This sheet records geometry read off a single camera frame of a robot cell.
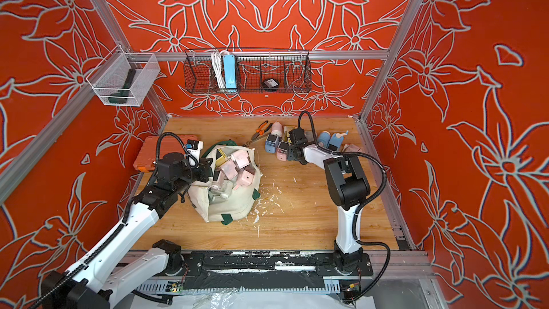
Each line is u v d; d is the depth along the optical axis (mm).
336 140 1016
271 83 956
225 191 875
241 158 896
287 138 1074
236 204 845
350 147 1003
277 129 1041
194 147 658
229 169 913
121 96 795
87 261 409
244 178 875
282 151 982
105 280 423
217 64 882
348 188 523
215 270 728
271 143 1022
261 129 1139
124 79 899
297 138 808
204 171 683
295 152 744
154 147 1020
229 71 899
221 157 860
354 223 561
